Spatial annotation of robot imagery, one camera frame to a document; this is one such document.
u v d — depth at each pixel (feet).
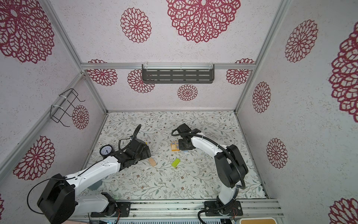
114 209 2.30
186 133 2.31
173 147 3.15
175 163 2.96
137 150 2.17
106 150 3.05
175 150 3.16
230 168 1.54
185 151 3.15
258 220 2.17
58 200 1.33
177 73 3.13
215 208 2.11
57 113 2.40
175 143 3.19
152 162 2.96
